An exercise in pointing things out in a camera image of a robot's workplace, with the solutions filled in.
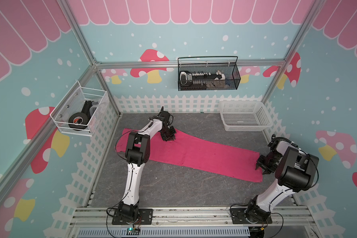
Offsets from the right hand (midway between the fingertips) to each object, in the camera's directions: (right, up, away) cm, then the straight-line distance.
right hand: (259, 169), depth 90 cm
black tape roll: (-93, +29, -22) cm, 100 cm away
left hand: (-53, +17, +12) cm, 57 cm away
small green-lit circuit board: (-73, -26, -17) cm, 80 cm away
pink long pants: (-34, +7, +7) cm, 36 cm away
